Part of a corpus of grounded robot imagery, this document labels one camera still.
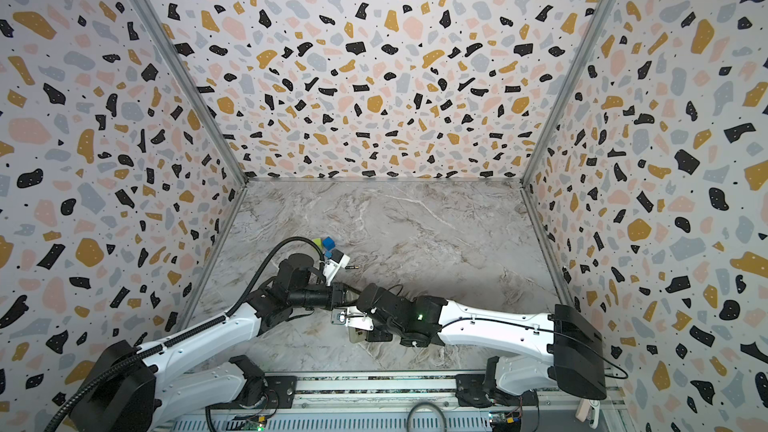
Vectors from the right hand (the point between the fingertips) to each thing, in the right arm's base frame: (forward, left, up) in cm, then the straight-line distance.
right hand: (357, 308), depth 73 cm
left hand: (+3, -2, +1) cm, 3 cm away
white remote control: (-5, 0, -4) cm, 7 cm away
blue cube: (+26, +14, -12) cm, 33 cm away
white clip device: (-19, -55, -13) cm, 60 cm away
